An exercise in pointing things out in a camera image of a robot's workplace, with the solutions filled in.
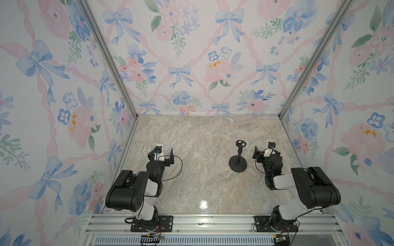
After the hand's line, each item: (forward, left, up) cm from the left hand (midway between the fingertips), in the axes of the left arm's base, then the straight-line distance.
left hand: (165, 148), depth 89 cm
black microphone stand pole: (-2, -42, +8) cm, 43 cm away
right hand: (+2, -60, -2) cm, 60 cm away
